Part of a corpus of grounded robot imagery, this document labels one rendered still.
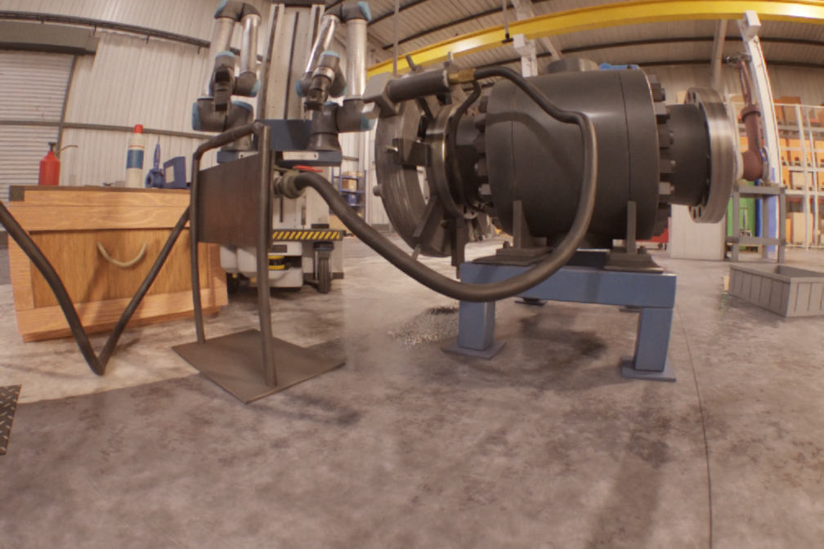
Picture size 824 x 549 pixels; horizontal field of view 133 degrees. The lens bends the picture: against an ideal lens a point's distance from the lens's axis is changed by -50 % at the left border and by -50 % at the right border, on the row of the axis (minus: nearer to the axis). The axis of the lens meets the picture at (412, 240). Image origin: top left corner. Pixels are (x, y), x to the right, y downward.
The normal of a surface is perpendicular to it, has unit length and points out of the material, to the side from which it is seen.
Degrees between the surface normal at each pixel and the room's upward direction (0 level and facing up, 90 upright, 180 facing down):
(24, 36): 90
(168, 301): 90
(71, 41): 90
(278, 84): 90
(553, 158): 102
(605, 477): 0
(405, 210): 117
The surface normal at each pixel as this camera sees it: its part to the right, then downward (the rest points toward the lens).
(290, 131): 0.26, 0.04
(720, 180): -0.47, 0.50
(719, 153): -0.52, 0.20
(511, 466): 0.01, -1.00
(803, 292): -0.35, 0.04
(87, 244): 0.85, 0.03
